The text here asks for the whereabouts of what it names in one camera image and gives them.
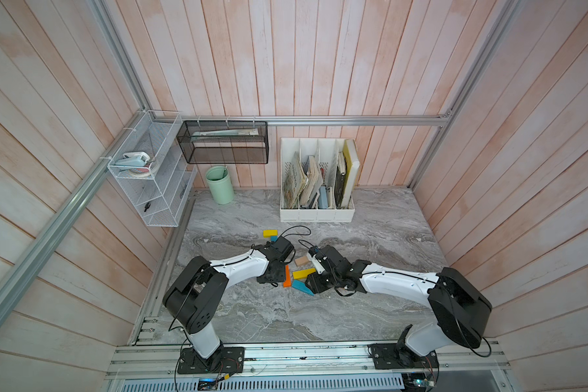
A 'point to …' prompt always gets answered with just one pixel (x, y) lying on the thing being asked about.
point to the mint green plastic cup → (218, 178)
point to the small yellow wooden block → (269, 233)
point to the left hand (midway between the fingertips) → (274, 279)
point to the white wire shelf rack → (160, 199)
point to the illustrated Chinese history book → (295, 183)
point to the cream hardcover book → (351, 151)
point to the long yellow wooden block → (303, 273)
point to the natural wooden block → (301, 260)
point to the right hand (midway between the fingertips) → (310, 279)
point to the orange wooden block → (287, 283)
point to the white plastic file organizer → (311, 181)
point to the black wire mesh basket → (224, 141)
